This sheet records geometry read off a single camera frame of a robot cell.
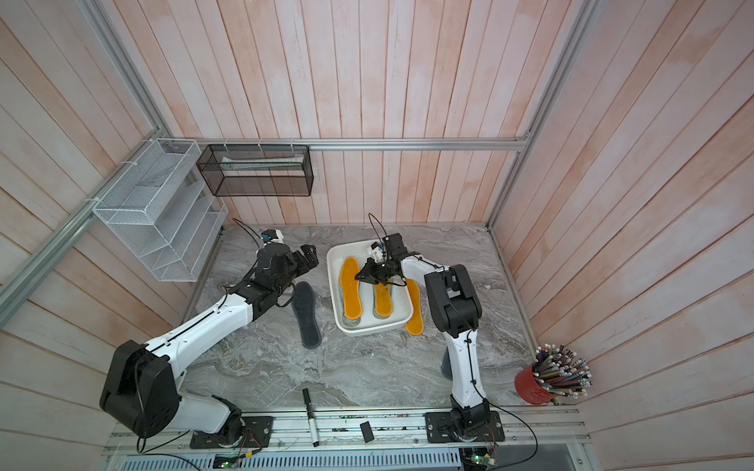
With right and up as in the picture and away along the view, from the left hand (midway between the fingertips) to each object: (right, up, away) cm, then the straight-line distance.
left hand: (306, 256), depth 85 cm
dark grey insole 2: (+42, -32, 0) cm, 53 cm away
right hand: (+14, -7, +14) cm, 21 cm away
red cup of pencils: (+62, -27, -18) cm, 70 cm away
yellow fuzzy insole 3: (+34, -22, +7) cm, 41 cm away
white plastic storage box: (+6, +1, +18) cm, 19 cm away
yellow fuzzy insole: (+12, -11, +13) cm, 21 cm away
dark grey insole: (-4, -16, +12) cm, 20 cm away
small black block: (+18, -45, -11) cm, 50 cm away
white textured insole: (+13, -14, +11) cm, 22 cm away
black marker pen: (+4, -43, -11) cm, 45 cm away
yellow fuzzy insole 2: (+24, -16, +10) cm, 31 cm away
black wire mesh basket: (-22, +31, +19) cm, 43 cm away
